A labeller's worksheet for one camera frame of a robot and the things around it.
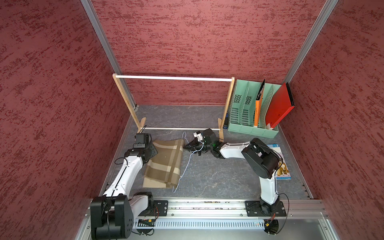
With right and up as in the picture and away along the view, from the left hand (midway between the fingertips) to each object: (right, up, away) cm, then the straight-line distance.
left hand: (151, 154), depth 86 cm
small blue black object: (+48, +17, +18) cm, 54 cm away
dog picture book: (+77, -11, 0) cm, 78 cm away
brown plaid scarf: (+8, -9, -3) cm, 12 cm away
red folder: (+83, +31, +12) cm, 89 cm away
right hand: (+19, +3, +1) cm, 19 cm away
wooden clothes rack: (+44, +17, +14) cm, 49 cm away
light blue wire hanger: (+23, -1, +1) cm, 23 cm away
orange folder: (+63, +28, -1) cm, 69 cm away
